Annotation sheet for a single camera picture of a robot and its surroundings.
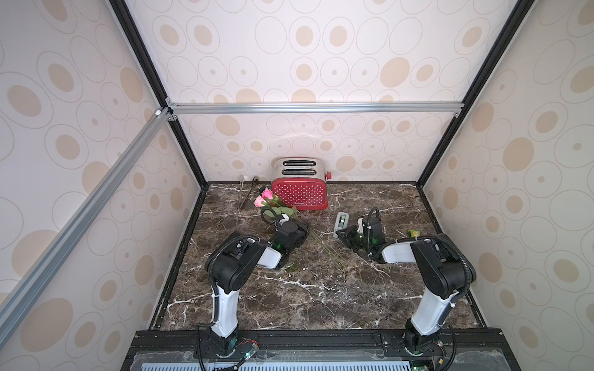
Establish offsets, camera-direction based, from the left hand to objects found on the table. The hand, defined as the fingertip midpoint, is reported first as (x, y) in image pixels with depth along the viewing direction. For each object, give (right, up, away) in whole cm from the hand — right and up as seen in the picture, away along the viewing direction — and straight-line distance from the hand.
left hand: (320, 221), depth 93 cm
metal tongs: (-32, +18, +25) cm, 44 cm away
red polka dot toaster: (-8, +17, +5) cm, 19 cm away
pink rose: (-25, +8, +2) cm, 27 cm away
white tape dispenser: (+10, -1, +6) cm, 12 cm away
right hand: (+11, -4, +3) cm, 12 cm away
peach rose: (-2, -6, -1) cm, 6 cm away
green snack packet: (+42, -6, +7) cm, 43 cm away
